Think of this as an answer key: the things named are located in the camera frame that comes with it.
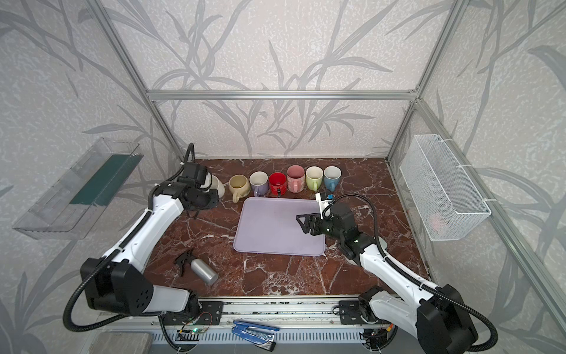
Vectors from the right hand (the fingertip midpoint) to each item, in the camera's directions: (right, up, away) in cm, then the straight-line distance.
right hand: (303, 210), depth 80 cm
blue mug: (+14, +14, +22) cm, 30 cm away
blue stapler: (-13, -37, -12) cm, 42 cm away
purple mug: (-21, +10, +26) cm, 35 cm away
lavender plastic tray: (-15, -10, +17) cm, 25 cm away
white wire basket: (+40, +5, -19) cm, 44 cm away
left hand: (-33, +6, +3) cm, 34 cm away
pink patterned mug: (-3, +13, +21) cm, 25 cm away
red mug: (-12, +9, +26) cm, 30 cm away
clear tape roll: (+18, -20, +4) cm, 27 cm away
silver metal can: (-37, -22, 0) cm, 43 cm away
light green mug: (+5, +12, +21) cm, 25 cm away
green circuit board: (-38, -40, -8) cm, 56 cm away
